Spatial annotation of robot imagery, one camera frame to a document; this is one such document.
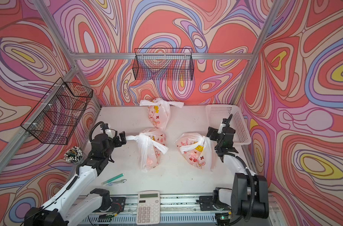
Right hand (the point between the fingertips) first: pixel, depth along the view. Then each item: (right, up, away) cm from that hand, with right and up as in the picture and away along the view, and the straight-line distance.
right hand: (216, 131), depth 89 cm
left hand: (-60, 0, -7) cm, 60 cm away
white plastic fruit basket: (+3, +11, +13) cm, 17 cm away
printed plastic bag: (-38, +14, +8) cm, 41 cm away
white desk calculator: (-40, -38, -17) cm, 58 cm away
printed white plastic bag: (-13, -10, -6) cm, 17 cm away
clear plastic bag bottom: (-40, -6, -9) cm, 41 cm away
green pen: (-64, -27, -7) cm, 70 cm away
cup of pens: (-80, -11, -16) cm, 82 cm away
